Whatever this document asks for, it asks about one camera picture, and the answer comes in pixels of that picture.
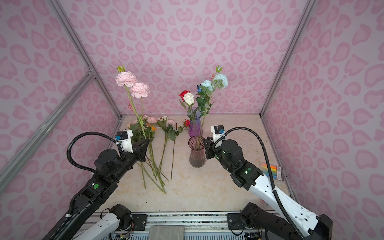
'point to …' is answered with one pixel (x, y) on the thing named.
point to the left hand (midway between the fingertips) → (148, 138)
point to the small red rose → (186, 124)
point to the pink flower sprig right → (173, 130)
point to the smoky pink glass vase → (196, 144)
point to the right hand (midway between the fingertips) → (204, 138)
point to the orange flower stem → (152, 128)
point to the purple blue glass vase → (195, 127)
